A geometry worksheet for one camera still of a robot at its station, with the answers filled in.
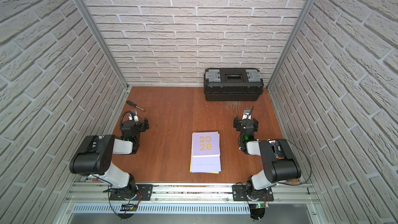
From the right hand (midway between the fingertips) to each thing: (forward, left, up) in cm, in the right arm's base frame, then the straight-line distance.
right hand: (247, 117), depth 93 cm
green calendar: (-24, +36, -7) cm, 44 cm away
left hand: (+5, +68, +2) cm, 68 cm away
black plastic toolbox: (+20, +7, +11) cm, 23 cm away
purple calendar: (-20, +28, 0) cm, 34 cm away
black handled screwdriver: (+19, +76, -5) cm, 78 cm away
